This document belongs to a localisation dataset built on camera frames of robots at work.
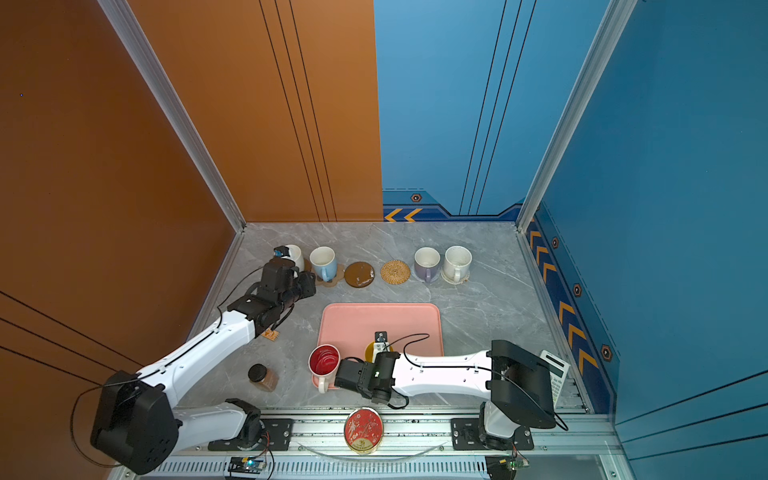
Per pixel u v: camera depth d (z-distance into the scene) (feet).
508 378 1.34
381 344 2.32
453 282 3.31
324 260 3.27
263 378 2.43
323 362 2.73
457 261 3.35
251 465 2.32
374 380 1.76
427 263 3.41
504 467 2.29
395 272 3.46
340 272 3.41
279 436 2.40
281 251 2.43
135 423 1.34
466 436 2.38
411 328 3.03
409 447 2.38
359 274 3.41
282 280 2.12
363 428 2.36
